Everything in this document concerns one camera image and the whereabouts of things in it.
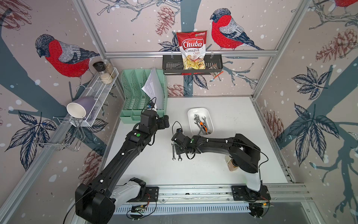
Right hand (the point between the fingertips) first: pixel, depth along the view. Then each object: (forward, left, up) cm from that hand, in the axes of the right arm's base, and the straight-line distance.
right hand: (177, 147), depth 89 cm
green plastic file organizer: (+37, +37, +5) cm, 52 cm away
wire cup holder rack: (-11, +47, +34) cm, 59 cm away
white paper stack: (+32, +18, +24) cm, 43 cm away
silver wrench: (-6, -2, -2) cm, 7 cm away
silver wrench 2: (+20, -20, -1) cm, 29 cm away
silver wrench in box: (+17, -16, -1) cm, 23 cm away
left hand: (+9, +8, +23) cm, 26 cm away
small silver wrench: (-7, +2, -2) cm, 7 cm away
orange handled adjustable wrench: (+18, -18, -1) cm, 25 cm away
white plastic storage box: (+29, -17, +1) cm, 34 cm away
